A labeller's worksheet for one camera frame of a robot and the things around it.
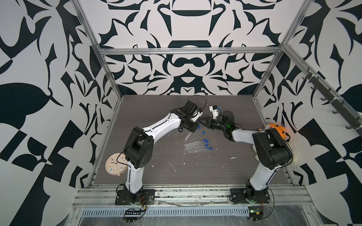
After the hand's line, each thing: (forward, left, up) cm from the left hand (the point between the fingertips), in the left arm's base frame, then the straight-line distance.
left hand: (194, 124), depth 90 cm
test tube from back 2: (+5, -5, -12) cm, 14 cm away
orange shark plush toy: (-5, -54, -1) cm, 54 cm away
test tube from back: (-19, +14, +22) cm, 32 cm away
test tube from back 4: (-6, -7, -12) cm, 15 cm away
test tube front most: (-11, -10, -11) cm, 19 cm away
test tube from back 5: (-9, -7, -11) cm, 16 cm away
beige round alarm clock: (-22, +47, -9) cm, 52 cm away
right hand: (+3, -3, +2) cm, 5 cm away
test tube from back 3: (+1, -7, -12) cm, 14 cm away
